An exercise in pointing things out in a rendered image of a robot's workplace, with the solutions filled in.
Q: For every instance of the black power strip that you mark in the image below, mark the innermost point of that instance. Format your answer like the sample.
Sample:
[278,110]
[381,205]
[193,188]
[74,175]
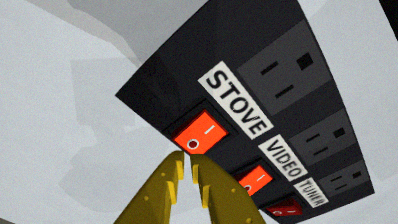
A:
[246,83]

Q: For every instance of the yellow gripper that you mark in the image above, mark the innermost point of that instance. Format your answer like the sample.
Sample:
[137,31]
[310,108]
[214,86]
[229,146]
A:
[227,200]

